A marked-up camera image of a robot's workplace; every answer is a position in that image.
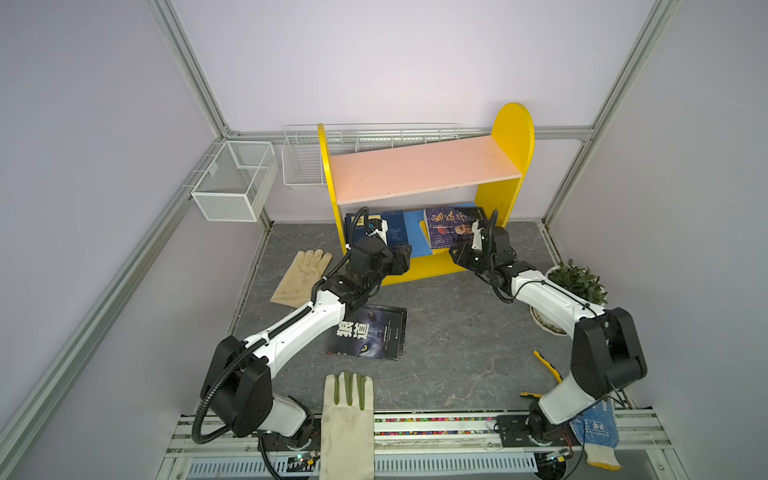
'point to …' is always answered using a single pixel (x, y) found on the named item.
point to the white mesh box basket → (236, 183)
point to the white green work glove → (347, 442)
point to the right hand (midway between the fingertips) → (451, 252)
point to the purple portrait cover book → (446, 226)
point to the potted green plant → (579, 281)
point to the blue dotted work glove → (598, 431)
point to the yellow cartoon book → (425, 230)
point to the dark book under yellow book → (372, 332)
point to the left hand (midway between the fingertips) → (405, 251)
